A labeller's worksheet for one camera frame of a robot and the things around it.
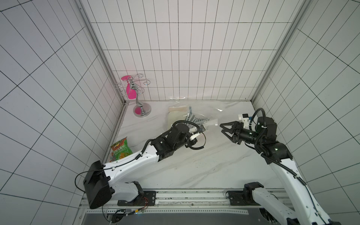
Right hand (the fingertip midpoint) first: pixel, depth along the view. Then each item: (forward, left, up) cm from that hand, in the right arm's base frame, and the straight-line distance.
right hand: (220, 126), depth 67 cm
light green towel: (+26, +27, -27) cm, 46 cm away
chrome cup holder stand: (+33, +57, -29) cm, 72 cm away
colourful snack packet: (-6, +56, -20) cm, 60 cm away
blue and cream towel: (+35, +21, -26) cm, 48 cm away
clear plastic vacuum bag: (+29, +4, -26) cm, 39 cm away
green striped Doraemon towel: (+23, +14, -23) cm, 36 cm away
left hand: (+1, +14, -9) cm, 16 cm away
